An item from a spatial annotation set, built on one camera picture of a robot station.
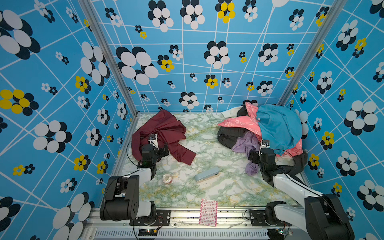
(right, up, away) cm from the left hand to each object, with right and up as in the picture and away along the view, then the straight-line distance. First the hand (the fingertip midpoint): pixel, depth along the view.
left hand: (160, 143), depth 92 cm
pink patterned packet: (+29, -34, -16) cm, 47 cm away
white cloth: (+52, +21, +28) cm, 63 cm away
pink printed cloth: (+59, +14, +9) cm, 61 cm away
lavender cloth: (+57, +1, +5) cm, 57 cm away
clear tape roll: (+6, -19, -7) cm, 21 cm away
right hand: (+62, -5, -2) cm, 62 cm away
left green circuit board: (-1, -42, -20) cm, 46 cm away
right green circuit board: (+60, -41, -21) cm, 76 cm away
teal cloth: (+76, +10, +1) cm, 77 cm away
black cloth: (+44, +4, +8) cm, 45 cm away
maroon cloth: (+3, +7, +13) cm, 15 cm away
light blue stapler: (+29, -17, -7) cm, 34 cm away
